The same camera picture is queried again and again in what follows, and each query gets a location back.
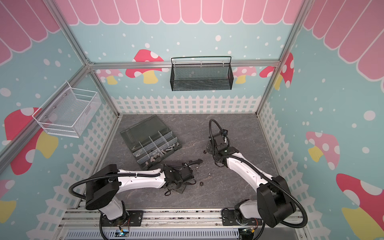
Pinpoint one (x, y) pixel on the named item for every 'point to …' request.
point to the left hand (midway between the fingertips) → (179, 187)
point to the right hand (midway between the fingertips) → (215, 146)
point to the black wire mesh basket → (201, 77)
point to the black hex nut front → (201, 183)
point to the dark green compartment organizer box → (151, 140)
